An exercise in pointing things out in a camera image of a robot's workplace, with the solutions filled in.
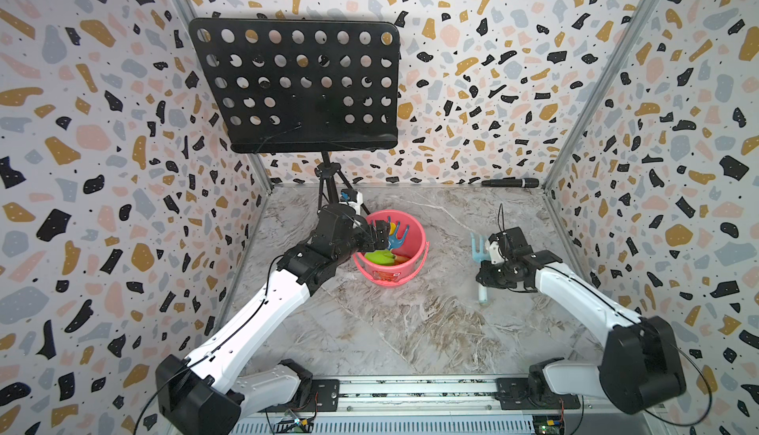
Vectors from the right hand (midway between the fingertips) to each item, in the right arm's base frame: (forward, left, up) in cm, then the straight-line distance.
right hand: (479, 277), depth 87 cm
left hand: (+3, +29, +21) cm, 35 cm away
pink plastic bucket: (-2, +24, +4) cm, 25 cm away
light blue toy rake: (+5, 0, +3) cm, 6 cm away
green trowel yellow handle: (+4, +28, +4) cm, 29 cm away
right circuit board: (-34, -13, -10) cm, 38 cm away
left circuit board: (-36, +50, -9) cm, 62 cm away
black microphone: (+49, -28, -8) cm, 57 cm away
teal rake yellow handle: (+10, +26, +2) cm, 28 cm away
